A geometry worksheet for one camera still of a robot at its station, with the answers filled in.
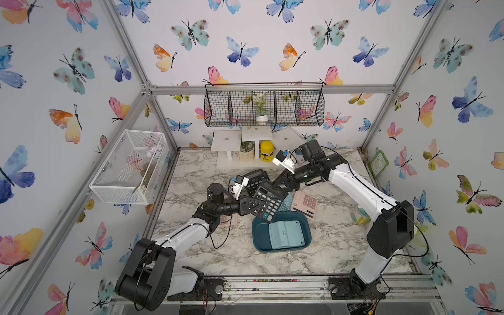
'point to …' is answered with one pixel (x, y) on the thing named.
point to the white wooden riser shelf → (228, 143)
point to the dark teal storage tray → (260, 235)
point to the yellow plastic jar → (266, 151)
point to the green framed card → (378, 163)
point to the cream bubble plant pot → (247, 151)
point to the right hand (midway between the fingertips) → (276, 182)
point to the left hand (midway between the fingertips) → (263, 202)
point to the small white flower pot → (260, 100)
